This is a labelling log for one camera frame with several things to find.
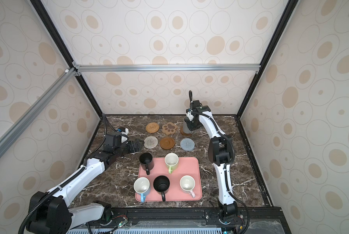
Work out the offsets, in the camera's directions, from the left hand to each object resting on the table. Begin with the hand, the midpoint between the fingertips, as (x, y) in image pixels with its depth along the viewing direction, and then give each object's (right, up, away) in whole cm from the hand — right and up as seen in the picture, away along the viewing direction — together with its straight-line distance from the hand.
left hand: (141, 141), depth 82 cm
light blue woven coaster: (+27, -4, +20) cm, 34 cm away
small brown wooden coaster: (+13, -3, +21) cm, 25 cm away
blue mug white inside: (+1, -24, -3) cm, 24 cm away
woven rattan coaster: (+1, +8, +30) cm, 32 cm away
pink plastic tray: (+26, -16, +8) cm, 32 cm away
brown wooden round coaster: (+24, +5, +24) cm, 34 cm away
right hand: (+31, +8, +18) cm, 37 cm away
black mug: (+1, -14, +8) cm, 16 cm away
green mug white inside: (+17, -13, +9) cm, 23 cm away
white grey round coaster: (+1, -2, +21) cm, 21 cm away
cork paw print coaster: (+14, +7, +29) cm, 33 cm away
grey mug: (+26, +7, +19) cm, 33 cm away
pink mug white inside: (+26, -24, 0) cm, 36 cm away
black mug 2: (+11, -24, 0) cm, 27 cm away
